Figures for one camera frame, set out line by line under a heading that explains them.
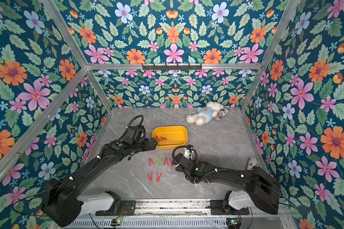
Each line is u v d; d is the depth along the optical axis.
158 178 0.84
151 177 0.84
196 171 0.57
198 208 0.75
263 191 0.41
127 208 0.74
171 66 0.92
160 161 0.90
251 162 0.86
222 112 1.13
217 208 0.71
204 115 1.06
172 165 0.90
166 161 0.91
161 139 0.99
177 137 1.03
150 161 0.91
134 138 0.63
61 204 0.39
